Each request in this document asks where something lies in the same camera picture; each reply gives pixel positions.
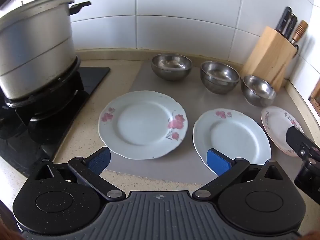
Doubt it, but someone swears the large white floral plate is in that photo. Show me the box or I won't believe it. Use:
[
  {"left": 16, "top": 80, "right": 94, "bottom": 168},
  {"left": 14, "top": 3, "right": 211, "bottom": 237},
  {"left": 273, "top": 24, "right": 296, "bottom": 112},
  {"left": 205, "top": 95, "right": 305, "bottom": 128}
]
[{"left": 98, "top": 90, "right": 188, "bottom": 160}]

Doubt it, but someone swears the medium white floral plate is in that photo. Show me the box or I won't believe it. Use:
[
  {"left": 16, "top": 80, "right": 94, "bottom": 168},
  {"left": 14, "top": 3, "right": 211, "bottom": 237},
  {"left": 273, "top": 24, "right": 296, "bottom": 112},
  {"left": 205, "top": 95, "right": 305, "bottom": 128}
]
[{"left": 192, "top": 109, "right": 272, "bottom": 175}]

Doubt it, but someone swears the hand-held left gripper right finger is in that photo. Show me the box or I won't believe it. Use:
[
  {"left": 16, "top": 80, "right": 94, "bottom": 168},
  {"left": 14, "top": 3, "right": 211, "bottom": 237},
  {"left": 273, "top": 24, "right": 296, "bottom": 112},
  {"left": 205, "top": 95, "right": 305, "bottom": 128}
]
[{"left": 192, "top": 149, "right": 288, "bottom": 202}]

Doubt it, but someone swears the wooden knife block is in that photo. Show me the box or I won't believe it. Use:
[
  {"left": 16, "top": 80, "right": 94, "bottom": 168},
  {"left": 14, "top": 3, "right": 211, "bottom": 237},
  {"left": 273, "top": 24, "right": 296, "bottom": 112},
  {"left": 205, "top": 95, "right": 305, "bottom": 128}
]
[{"left": 239, "top": 26, "right": 298, "bottom": 92}]

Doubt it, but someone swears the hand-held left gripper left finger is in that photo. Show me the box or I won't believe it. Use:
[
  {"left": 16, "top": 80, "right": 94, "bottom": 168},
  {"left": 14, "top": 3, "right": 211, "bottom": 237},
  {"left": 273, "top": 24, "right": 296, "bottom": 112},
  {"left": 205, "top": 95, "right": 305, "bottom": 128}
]
[{"left": 34, "top": 147, "right": 126, "bottom": 202}]

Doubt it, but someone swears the medium stainless steel bowl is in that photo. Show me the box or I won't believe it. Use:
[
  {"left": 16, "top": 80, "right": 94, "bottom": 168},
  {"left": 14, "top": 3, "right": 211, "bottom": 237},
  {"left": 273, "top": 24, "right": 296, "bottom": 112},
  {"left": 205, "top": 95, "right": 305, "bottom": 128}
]
[{"left": 200, "top": 60, "right": 241, "bottom": 95}]

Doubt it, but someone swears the black burner pan support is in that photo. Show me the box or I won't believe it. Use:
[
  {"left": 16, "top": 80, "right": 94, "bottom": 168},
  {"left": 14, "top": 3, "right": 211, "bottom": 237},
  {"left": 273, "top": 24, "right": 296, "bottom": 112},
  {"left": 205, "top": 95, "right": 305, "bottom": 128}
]
[{"left": 4, "top": 55, "right": 85, "bottom": 122}]

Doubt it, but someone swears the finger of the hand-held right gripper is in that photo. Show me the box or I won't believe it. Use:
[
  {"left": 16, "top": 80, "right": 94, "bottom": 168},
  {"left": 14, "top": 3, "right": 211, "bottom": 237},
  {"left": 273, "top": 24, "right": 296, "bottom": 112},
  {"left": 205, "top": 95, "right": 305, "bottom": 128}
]
[{"left": 286, "top": 126, "right": 320, "bottom": 159}]

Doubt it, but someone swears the grey counter mat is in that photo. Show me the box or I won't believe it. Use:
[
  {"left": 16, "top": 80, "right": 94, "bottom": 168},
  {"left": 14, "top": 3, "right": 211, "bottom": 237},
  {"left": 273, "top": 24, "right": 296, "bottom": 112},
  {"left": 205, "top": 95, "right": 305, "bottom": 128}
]
[{"left": 107, "top": 60, "right": 253, "bottom": 184}]

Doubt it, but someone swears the small white floral plate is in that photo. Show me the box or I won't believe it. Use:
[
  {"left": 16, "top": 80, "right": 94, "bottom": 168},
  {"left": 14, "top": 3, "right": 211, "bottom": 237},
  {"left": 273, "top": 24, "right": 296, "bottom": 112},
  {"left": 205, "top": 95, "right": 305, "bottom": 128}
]
[{"left": 261, "top": 106, "right": 307, "bottom": 157}]

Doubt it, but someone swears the wide stainless steel bowl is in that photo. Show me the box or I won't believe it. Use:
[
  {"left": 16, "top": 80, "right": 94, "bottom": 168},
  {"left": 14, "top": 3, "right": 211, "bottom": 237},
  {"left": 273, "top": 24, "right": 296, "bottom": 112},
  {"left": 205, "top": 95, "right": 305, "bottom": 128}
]
[{"left": 151, "top": 53, "right": 193, "bottom": 82}]

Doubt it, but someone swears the large aluminium steamer pot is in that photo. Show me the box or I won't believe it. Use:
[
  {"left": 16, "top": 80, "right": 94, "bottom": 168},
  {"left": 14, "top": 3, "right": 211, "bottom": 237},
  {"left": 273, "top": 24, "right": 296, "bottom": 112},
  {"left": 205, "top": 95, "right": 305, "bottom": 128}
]
[{"left": 0, "top": 0, "right": 92, "bottom": 101}]

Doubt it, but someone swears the small stainless steel bowl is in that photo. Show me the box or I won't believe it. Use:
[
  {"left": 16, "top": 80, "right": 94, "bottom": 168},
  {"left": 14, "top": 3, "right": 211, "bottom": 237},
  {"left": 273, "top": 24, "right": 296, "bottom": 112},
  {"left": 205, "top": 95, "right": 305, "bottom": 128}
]
[{"left": 241, "top": 75, "right": 277, "bottom": 107}]

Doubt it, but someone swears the wooden window frame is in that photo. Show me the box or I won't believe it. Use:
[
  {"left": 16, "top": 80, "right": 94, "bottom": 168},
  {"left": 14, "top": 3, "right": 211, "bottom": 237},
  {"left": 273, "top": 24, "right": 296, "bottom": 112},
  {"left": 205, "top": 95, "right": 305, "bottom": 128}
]
[{"left": 308, "top": 77, "right": 320, "bottom": 118}]

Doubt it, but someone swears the black glass gas stove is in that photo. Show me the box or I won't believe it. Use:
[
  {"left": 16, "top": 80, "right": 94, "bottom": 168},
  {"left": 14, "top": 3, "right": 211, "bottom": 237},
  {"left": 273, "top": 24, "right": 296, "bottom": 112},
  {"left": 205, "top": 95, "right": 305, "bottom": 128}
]
[{"left": 0, "top": 66, "right": 111, "bottom": 178}]

